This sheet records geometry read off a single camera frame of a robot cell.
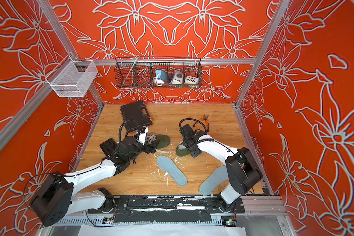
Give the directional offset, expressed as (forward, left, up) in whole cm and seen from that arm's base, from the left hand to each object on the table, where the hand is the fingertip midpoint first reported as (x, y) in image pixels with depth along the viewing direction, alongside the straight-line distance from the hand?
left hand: (153, 136), depth 83 cm
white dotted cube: (+36, -20, +14) cm, 44 cm away
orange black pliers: (+28, -34, -14) cm, 46 cm away
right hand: (-1, -18, -9) cm, 20 cm away
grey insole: (-16, -37, -15) cm, 43 cm away
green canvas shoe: (+4, -5, -11) cm, 13 cm away
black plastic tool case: (+29, +19, -10) cm, 36 cm away
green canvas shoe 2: (-3, -17, -9) cm, 19 cm away
